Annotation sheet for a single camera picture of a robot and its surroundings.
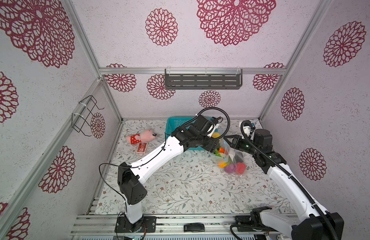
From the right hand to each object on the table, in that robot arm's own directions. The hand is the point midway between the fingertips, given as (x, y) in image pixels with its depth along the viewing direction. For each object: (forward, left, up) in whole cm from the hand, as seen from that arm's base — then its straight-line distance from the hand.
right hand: (224, 135), depth 75 cm
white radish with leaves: (-2, 0, -15) cm, 15 cm away
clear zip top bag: (-5, -6, -17) cm, 18 cm away
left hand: (-4, +6, -3) cm, 8 cm away
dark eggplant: (0, -12, -21) cm, 24 cm away
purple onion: (-7, -6, -22) cm, 24 cm away
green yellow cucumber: (-5, -2, -22) cm, 22 cm away
